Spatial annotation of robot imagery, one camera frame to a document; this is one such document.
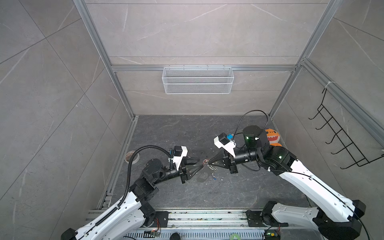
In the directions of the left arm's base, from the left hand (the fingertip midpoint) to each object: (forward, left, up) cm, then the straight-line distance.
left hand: (200, 161), depth 60 cm
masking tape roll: (+21, +46, -32) cm, 60 cm away
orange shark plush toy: (+26, -51, -22) cm, 61 cm away
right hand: (-2, -4, +3) cm, 5 cm away
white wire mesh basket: (+61, -2, -1) cm, 61 cm away
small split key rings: (-5, -4, +3) cm, 7 cm away
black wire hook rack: (-3, -64, +3) cm, 64 cm away
